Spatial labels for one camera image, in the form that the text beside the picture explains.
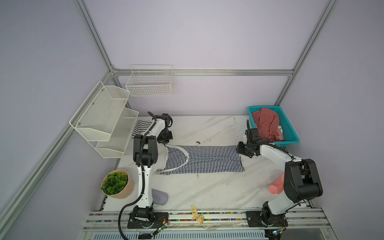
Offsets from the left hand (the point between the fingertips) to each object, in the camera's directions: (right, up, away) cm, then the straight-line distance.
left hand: (165, 143), depth 101 cm
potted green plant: (-19, -18, -27) cm, 38 cm away
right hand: (+47, -3, -8) cm, 48 cm away
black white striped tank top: (-20, +12, +8) cm, 24 cm away
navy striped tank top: (+15, -10, -6) cm, 19 cm away
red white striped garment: (+81, +4, +3) cm, 81 cm away
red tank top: (+73, +16, +7) cm, 75 cm away
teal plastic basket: (+86, +5, 0) cm, 86 cm away
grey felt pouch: (+2, -27, -23) cm, 36 cm away
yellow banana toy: (+23, -35, -29) cm, 51 cm away
